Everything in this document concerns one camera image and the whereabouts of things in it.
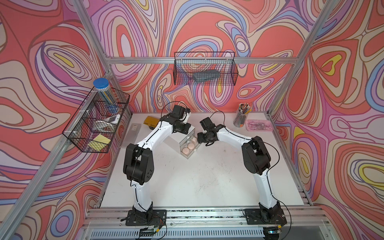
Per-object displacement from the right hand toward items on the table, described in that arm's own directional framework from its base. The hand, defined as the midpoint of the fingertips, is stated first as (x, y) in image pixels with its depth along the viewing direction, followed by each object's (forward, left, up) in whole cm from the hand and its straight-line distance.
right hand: (202, 142), depth 100 cm
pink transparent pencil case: (+15, -44, -2) cm, 46 cm away
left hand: (+2, +10, +11) cm, 15 cm away
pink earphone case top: (0, +5, +2) cm, 6 cm away
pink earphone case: (-3, +8, 0) cm, 9 cm away
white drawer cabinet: (-5, +17, +13) cm, 22 cm away
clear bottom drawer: (-4, +11, +8) cm, 14 cm away
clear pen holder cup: (+15, -28, +10) cm, 33 cm away
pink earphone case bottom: (-7, +12, 0) cm, 14 cm away
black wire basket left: (-7, +57, +27) cm, 64 cm away
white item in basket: (-5, +46, +31) cm, 55 cm away
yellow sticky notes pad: (-20, +47, +32) cm, 60 cm away
